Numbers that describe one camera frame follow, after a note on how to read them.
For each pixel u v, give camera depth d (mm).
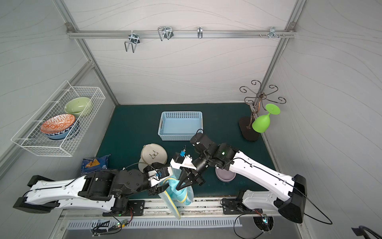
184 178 526
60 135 572
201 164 538
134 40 784
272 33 765
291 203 377
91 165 834
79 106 731
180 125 1070
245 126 1047
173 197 596
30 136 564
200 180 515
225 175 813
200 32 788
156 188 510
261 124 798
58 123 633
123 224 688
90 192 415
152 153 876
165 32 761
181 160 503
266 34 792
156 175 472
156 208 750
